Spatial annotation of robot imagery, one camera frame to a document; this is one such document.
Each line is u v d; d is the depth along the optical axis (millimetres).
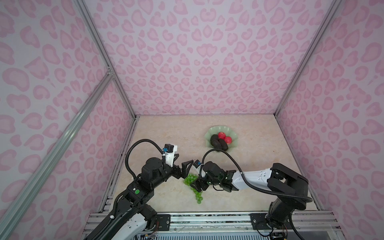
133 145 494
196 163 758
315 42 803
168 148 590
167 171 615
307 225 724
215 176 667
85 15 705
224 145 970
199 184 747
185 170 615
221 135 1029
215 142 952
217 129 1057
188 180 822
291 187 452
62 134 608
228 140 1005
